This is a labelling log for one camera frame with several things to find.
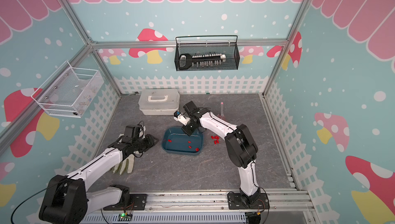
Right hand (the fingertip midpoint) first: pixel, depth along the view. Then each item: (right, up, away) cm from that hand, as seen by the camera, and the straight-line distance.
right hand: (185, 130), depth 91 cm
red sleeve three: (-11, -7, +5) cm, 14 cm away
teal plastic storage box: (-7, -8, +4) cm, 11 cm away
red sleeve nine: (+7, -12, 0) cm, 14 cm away
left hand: (-16, -7, -4) cm, 18 cm away
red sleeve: (+16, -5, +6) cm, 18 cm away
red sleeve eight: (+2, -10, +1) cm, 11 cm away
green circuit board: (-27, -39, -18) cm, 51 cm away
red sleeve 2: (+19, -5, +6) cm, 21 cm away
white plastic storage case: (-18, +17, +8) cm, 27 cm away
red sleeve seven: (+2, -8, +3) cm, 9 cm away
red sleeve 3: (+19, -8, +4) cm, 21 cm away
